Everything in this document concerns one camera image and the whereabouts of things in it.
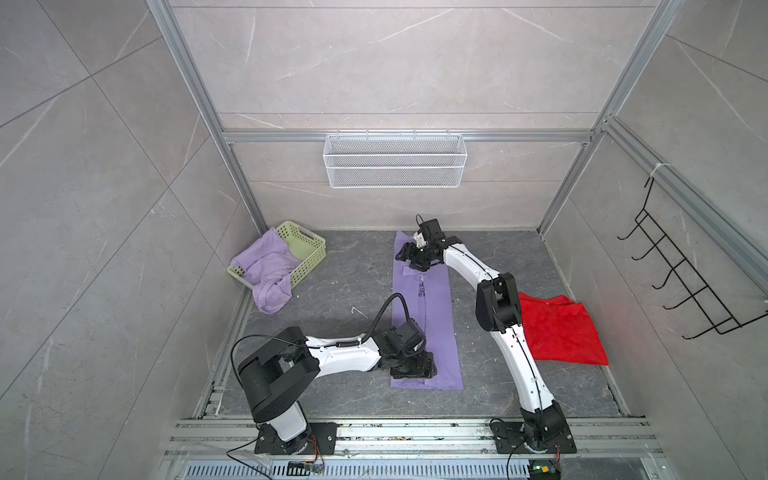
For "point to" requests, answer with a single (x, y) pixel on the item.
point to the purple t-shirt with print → (427, 297)
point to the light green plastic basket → (307, 246)
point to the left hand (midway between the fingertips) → (430, 368)
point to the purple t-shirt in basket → (265, 262)
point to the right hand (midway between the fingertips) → (401, 257)
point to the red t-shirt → (559, 330)
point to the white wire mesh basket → (395, 161)
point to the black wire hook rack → (702, 297)
